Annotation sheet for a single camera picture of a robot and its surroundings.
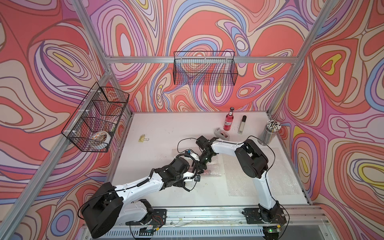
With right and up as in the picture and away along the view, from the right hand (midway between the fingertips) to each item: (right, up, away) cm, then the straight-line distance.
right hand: (194, 175), depth 88 cm
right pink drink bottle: (+24, +34, +13) cm, 43 cm away
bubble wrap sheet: (+12, +5, -1) cm, 13 cm away
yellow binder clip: (-37, +21, +15) cm, 45 cm away
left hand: (-5, +3, -2) cm, 7 cm away
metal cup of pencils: (+47, +29, +1) cm, 55 cm away
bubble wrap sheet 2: (+24, -3, -3) cm, 24 cm away
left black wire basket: (-52, +29, -14) cm, 61 cm away
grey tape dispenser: (+19, +24, +13) cm, 33 cm away
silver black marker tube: (+35, +30, +20) cm, 50 cm away
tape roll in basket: (-46, +24, -16) cm, 54 cm away
